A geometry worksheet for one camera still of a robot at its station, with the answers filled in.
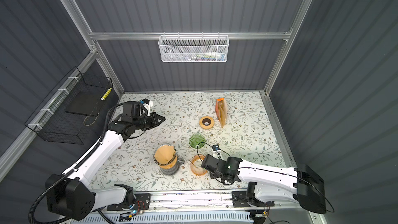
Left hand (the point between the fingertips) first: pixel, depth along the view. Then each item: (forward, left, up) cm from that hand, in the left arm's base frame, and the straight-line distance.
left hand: (165, 118), depth 79 cm
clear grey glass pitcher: (-21, -3, -17) cm, 27 cm away
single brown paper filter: (-16, 0, -11) cm, 19 cm away
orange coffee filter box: (+13, -33, -12) cm, 37 cm away
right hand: (-22, -25, -17) cm, 37 cm away
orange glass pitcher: (-16, -15, -21) cm, 31 cm away
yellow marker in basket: (+11, +32, +6) cm, 34 cm away
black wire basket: (0, +45, +6) cm, 45 cm away
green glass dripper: (-2, -15, -20) cm, 25 cm away
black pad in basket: (+5, +37, +9) cm, 39 cm away
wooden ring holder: (+10, -23, -20) cm, 32 cm away
